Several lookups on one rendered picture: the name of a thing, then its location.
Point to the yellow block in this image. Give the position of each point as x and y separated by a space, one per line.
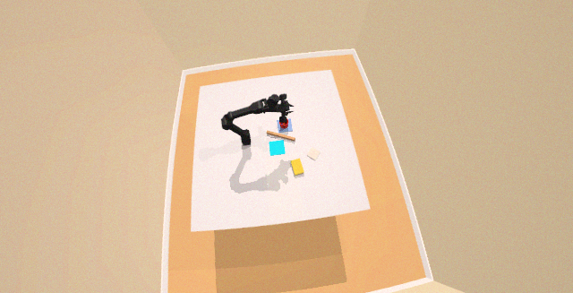
297 167

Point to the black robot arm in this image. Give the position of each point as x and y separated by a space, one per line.
255 108

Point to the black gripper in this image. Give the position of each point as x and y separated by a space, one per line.
283 117

